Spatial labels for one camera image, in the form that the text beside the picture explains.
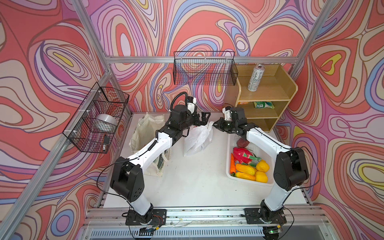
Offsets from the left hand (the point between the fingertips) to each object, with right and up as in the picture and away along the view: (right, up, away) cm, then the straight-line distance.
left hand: (204, 112), depth 78 cm
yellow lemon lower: (+30, -34, 0) cm, 46 cm away
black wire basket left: (-57, +7, +3) cm, 57 cm away
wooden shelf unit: (+37, +13, +11) cm, 41 cm away
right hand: (+6, -8, +10) cm, 14 cm away
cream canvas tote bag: (-34, -10, +7) cm, 36 cm away
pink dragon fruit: (+24, -25, +6) cm, 35 cm away
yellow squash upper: (+24, -32, +5) cm, 40 cm away
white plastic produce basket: (+20, -19, +23) cm, 36 cm away
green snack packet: (+42, +7, +21) cm, 47 cm away
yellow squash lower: (+23, -36, +4) cm, 43 cm away
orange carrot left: (+18, -31, +11) cm, 38 cm away
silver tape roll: (-48, -6, -8) cm, 49 cm away
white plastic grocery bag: (-2, -15, +8) cm, 17 cm away
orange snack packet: (+28, +8, +23) cm, 38 cm away
